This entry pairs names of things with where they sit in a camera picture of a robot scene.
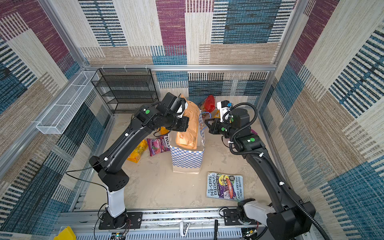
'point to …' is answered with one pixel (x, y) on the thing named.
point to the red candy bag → (209, 105)
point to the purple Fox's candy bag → (159, 145)
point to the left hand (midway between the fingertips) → (190, 124)
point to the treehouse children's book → (225, 186)
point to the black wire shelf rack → (126, 90)
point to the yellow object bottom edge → (66, 234)
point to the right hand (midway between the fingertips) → (204, 123)
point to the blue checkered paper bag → (186, 161)
